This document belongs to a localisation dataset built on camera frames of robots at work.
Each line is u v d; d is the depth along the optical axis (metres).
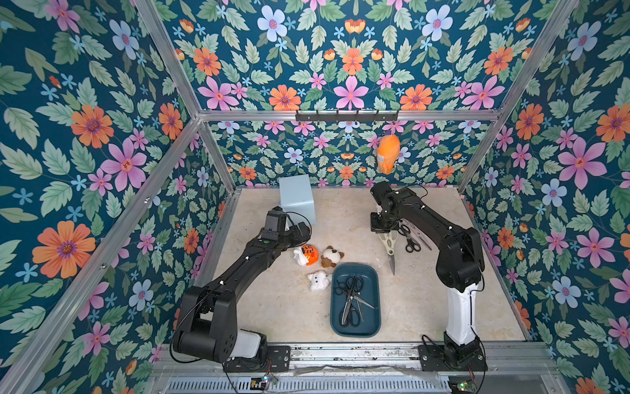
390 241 0.91
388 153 0.97
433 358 0.73
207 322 0.42
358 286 0.87
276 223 0.68
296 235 0.79
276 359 0.74
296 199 0.93
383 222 0.81
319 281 0.86
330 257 0.93
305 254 0.91
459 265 0.54
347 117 0.93
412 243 0.99
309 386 0.70
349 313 0.82
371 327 0.80
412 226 0.66
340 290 0.87
